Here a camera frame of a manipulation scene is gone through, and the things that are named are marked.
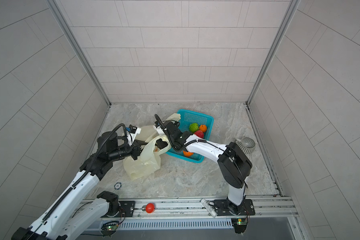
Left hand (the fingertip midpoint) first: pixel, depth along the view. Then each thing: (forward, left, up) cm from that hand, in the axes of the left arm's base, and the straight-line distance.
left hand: (153, 144), depth 70 cm
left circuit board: (-31, +17, -17) cm, 40 cm away
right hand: (+7, 0, -10) cm, 12 cm away
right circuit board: (-30, -41, -21) cm, 55 cm away
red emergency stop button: (-24, +1, -18) cm, 30 cm away
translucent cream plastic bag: (-7, +1, -2) cm, 7 cm away
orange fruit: (+3, -17, -16) cm, 24 cm away
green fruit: (+21, -20, -17) cm, 34 cm away
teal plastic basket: (+3, -22, -21) cm, 31 cm away
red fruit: (+16, -24, -17) cm, 34 cm away
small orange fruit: (+22, -27, -18) cm, 39 cm away
